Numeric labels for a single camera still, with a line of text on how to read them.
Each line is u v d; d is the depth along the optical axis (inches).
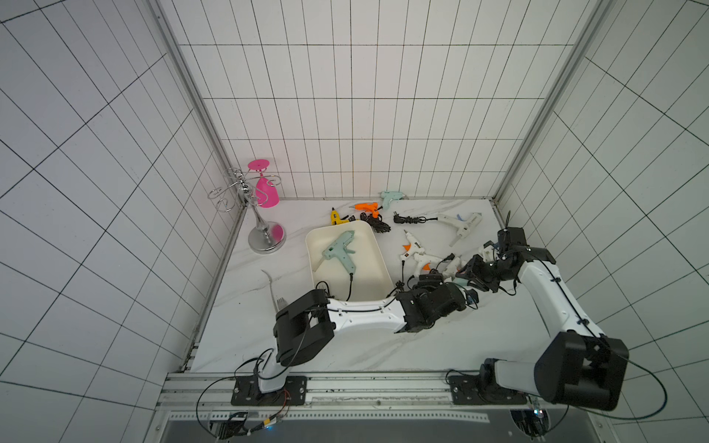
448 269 37.7
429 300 23.5
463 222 43.0
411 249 40.4
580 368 15.9
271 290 36.3
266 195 39.8
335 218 43.4
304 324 19.6
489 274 27.4
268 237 41.8
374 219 43.4
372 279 37.2
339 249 39.0
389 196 47.8
